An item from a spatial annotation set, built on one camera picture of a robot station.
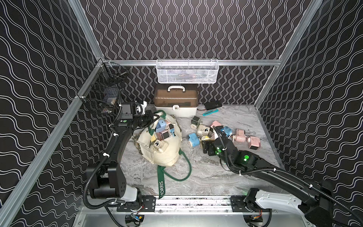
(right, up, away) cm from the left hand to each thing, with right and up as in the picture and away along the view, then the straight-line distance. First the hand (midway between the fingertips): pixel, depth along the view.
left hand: (158, 113), depth 80 cm
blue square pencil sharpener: (+45, -11, +18) cm, 50 cm away
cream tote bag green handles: (+7, -14, +21) cm, 26 cm away
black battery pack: (+39, +9, +39) cm, 56 cm away
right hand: (+28, -15, -4) cm, 32 cm away
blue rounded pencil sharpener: (+22, -17, +14) cm, 31 cm away
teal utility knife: (+36, +2, +35) cm, 51 cm away
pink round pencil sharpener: (+53, -15, +16) cm, 57 cm away
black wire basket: (-41, +14, +15) cm, 46 cm away
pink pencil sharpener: (+38, -6, +24) cm, 46 cm away
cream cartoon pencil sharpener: (-1, -21, +13) cm, 24 cm away
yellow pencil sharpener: (+25, -13, -5) cm, 29 cm away
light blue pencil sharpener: (0, -7, +14) cm, 15 cm away
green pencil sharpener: (+23, -5, +21) cm, 31 cm away
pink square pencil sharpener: (+61, -19, +13) cm, 65 cm away
